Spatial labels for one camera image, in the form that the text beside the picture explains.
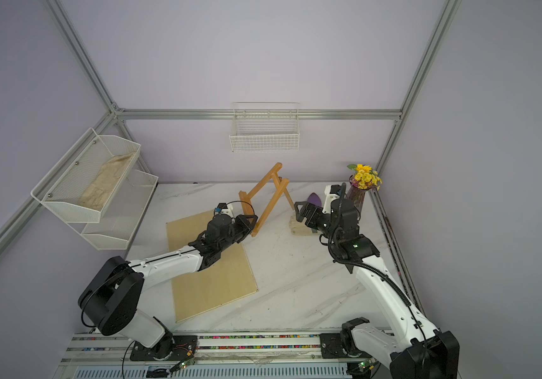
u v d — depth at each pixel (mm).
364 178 889
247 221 790
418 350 382
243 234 782
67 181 695
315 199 1142
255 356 732
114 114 913
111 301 440
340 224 556
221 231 664
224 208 793
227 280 876
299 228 1019
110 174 821
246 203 799
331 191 674
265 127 1073
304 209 661
